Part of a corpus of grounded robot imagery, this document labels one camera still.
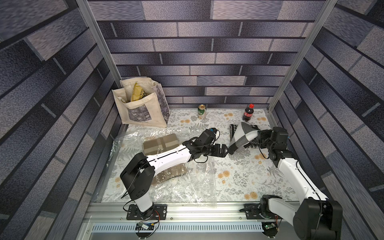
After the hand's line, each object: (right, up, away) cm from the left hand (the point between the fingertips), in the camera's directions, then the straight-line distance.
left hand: (223, 150), depth 79 cm
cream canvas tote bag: (-45, +23, +20) cm, 54 cm away
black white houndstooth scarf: (+24, +1, +16) cm, 29 cm away
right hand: (+20, +12, +5) cm, 24 cm away
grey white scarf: (+15, +8, +9) cm, 19 cm away
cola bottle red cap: (+24, +22, +27) cm, 42 cm away
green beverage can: (-10, +23, +28) cm, 38 cm away
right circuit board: (+22, -38, -7) cm, 44 cm away
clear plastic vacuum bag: (-17, -19, +1) cm, 26 cm away
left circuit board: (-40, -36, -8) cm, 54 cm away
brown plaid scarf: (-41, 0, +17) cm, 45 cm away
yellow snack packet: (-54, +35, +19) cm, 67 cm away
